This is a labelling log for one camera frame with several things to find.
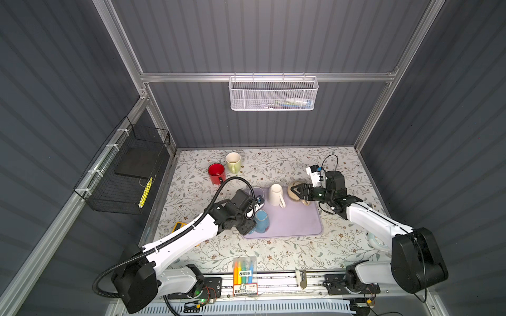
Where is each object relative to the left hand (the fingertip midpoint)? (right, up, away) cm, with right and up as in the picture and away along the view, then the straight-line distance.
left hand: (247, 217), depth 81 cm
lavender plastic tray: (+23, -5, +14) cm, 27 cm away
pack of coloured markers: (-1, -22, -6) cm, 22 cm away
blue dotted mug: (+6, -2, 0) cm, 6 cm away
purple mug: (+5, +9, +12) cm, 16 cm away
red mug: (-18, +18, +24) cm, 35 cm away
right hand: (+21, +11, +4) cm, 24 cm away
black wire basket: (-46, +18, -8) cm, 50 cm away
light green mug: (-9, +25, +28) cm, 38 cm away
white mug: (+13, +7, +10) cm, 18 cm away
